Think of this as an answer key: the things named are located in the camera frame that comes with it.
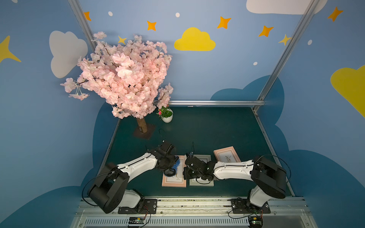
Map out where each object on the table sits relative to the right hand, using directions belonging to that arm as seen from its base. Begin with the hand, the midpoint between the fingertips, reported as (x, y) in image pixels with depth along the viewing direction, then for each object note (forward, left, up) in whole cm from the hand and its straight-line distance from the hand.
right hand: (183, 172), depth 85 cm
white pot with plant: (+39, +16, +8) cm, 43 cm away
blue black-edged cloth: (-1, +7, +3) cm, 8 cm away
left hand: (+6, +7, 0) cm, 9 cm away
